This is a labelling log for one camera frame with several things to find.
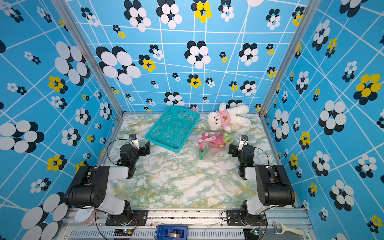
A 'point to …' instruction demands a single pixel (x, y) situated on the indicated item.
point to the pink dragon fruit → (207, 140)
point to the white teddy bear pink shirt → (227, 119)
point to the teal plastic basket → (173, 129)
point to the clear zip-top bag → (212, 154)
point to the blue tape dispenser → (171, 232)
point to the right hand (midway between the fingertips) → (241, 142)
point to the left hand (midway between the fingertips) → (143, 141)
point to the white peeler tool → (284, 229)
